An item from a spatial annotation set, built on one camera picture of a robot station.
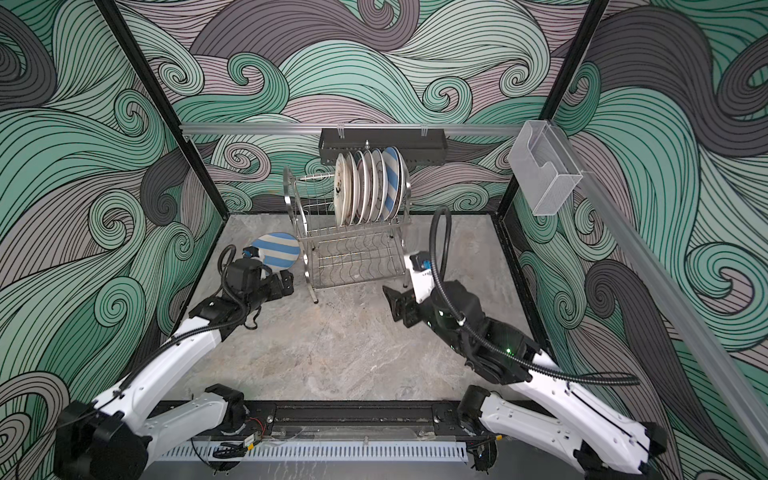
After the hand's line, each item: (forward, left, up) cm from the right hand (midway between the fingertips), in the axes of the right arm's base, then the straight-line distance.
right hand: (401, 292), depth 64 cm
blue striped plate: (+33, +43, -28) cm, 61 cm away
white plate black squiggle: (+32, +16, +2) cm, 36 cm away
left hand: (+13, +33, -13) cm, 38 cm away
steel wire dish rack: (+30, +20, -28) cm, 46 cm away
